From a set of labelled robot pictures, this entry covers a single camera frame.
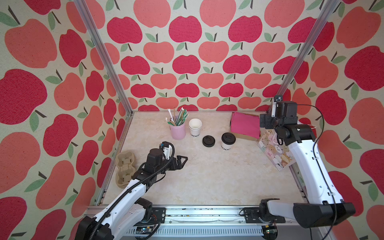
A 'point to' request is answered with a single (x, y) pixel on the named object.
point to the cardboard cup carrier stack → (125, 161)
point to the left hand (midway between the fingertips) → (184, 160)
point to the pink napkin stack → (246, 124)
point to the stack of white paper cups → (195, 125)
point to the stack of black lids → (208, 141)
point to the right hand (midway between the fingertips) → (279, 116)
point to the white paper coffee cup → (226, 147)
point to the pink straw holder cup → (178, 132)
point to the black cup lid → (228, 138)
